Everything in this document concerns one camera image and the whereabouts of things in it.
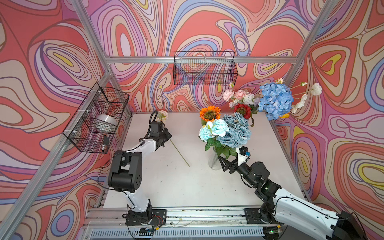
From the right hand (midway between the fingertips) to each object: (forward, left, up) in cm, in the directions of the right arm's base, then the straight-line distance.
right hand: (225, 155), depth 77 cm
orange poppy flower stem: (+23, -40, +5) cm, 46 cm away
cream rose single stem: (+33, +37, -3) cm, 49 cm away
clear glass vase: (+2, +5, -10) cm, 11 cm away
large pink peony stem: (+29, -4, +17) cm, 33 cm away
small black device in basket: (+5, +60, +9) cm, 61 cm away
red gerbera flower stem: (+19, -11, +13) cm, 26 cm away
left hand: (+22, +31, -7) cm, 39 cm away
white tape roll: (+10, +59, +17) cm, 62 cm away
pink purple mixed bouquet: (+25, -12, +14) cm, 31 cm away
